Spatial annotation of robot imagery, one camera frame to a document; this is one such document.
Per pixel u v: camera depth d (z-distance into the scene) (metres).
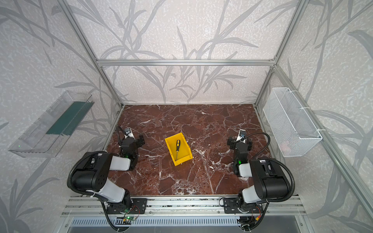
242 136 0.76
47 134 0.64
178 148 0.94
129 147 0.71
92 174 0.46
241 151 0.67
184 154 0.91
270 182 0.44
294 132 0.62
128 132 0.79
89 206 0.75
